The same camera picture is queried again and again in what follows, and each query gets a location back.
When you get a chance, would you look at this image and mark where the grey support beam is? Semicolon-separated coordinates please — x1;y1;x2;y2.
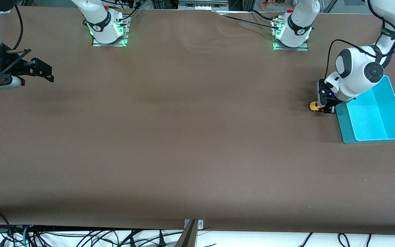
174;220;198;247

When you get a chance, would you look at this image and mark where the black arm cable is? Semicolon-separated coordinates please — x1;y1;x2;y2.
324;38;390;81
12;5;24;52

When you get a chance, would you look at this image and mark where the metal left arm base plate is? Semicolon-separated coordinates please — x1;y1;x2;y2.
272;19;310;51

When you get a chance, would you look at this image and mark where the turquoise plastic bin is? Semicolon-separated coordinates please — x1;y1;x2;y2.
335;75;395;145

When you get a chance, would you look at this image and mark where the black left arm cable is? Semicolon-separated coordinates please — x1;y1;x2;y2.
324;38;390;81

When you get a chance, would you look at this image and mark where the small metal bracket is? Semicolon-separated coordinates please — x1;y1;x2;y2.
184;219;204;230

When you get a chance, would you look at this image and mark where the grey metal box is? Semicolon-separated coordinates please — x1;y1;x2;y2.
178;0;229;11

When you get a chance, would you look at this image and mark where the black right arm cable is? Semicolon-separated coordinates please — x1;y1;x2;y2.
12;5;24;52

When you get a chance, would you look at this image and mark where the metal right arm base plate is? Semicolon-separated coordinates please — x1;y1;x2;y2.
92;15;130;47

